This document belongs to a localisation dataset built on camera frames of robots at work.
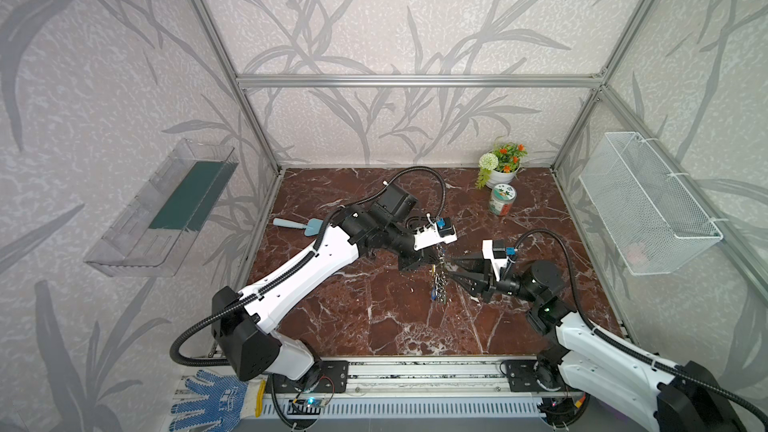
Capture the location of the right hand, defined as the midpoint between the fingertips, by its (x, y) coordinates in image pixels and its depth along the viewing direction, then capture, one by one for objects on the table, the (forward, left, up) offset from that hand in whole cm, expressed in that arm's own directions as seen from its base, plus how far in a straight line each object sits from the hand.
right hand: (453, 258), depth 70 cm
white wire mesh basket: (+4, -43, +10) cm, 44 cm away
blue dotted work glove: (-26, +54, -21) cm, 63 cm away
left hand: (+1, +4, +2) cm, 4 cm away
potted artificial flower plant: (+41, -22, -11) cm, 48 cm away
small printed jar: (+30, -22, -16) cm, 41 cm away
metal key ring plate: (-5, +3, -9) cm, 11 cm away
